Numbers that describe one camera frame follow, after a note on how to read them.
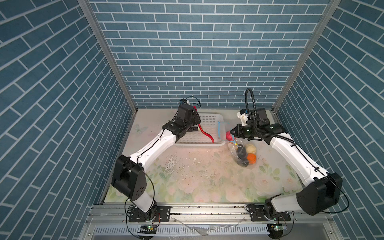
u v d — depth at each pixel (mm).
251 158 887
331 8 712
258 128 597
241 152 852
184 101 721
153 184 864
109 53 868
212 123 1081
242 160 849
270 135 547
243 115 725
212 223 732
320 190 402
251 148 921
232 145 862
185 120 624
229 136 894
